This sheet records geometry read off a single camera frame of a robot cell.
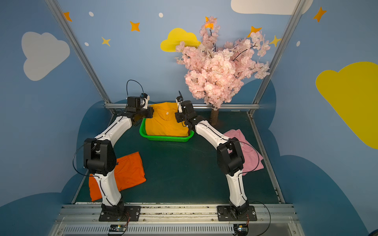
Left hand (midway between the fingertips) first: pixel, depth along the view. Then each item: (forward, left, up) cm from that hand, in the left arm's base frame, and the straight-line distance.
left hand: (152, 107), depth 95 cm
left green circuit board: (-64, +9, -22) cm, 68 cm away
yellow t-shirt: (-5, -7, -9) cm, 12 cm away
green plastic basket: (-14, -6, -15) cm, 21 cm away
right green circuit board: (-63, -53, -23) cm, 85 cm away
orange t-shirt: (-37, +11, -19) cm, 43 cm away
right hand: (-2, -19, +1) cm, 19 cm away
